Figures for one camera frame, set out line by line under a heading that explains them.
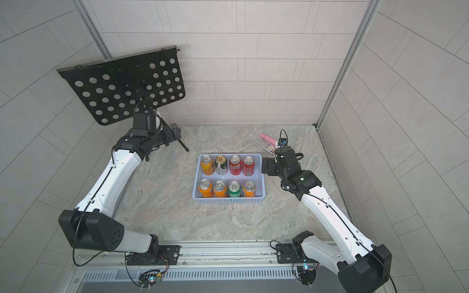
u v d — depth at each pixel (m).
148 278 0.68
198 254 0.72
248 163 0.87
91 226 0.38
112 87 0.68
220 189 0.79
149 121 0.58
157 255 0.67
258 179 0.93
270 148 1.05
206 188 0.80
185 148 1.03
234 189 0.79
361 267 0.36
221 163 0.87
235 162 0.89
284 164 0.55
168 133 0.69
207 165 0.88
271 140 1.09
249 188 0.79
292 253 0.71
